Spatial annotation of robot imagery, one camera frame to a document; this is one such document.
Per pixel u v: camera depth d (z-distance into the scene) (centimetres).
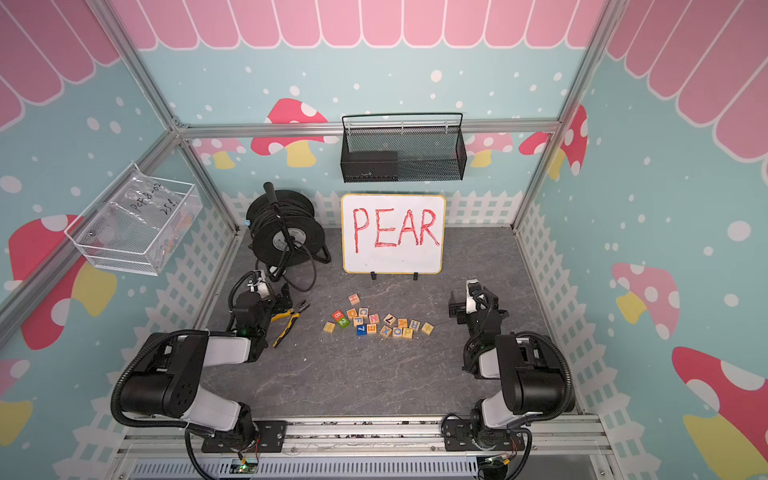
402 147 94
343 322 94
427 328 92
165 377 46
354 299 99
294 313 95
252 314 71
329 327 92
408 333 92
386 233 100
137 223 72
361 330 92
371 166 89
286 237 90
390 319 94
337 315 94
